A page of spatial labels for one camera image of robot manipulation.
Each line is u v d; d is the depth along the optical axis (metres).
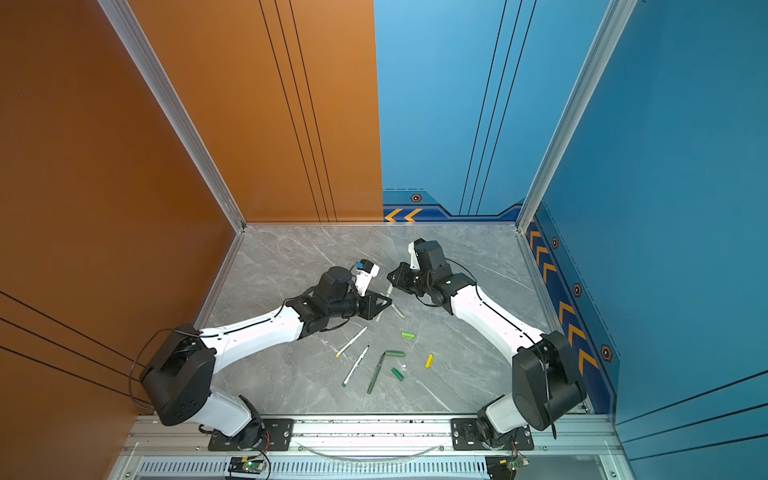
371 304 0.71
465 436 0.72
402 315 0.94
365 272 0.74
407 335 0.91
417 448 0.72
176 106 0.86
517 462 0.69
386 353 0.87
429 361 0.85
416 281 0.71
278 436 0.74
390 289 0.80
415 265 0.75
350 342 0.89
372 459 0.70
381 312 0.77
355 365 0.84
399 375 0.83
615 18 0.70
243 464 0.71
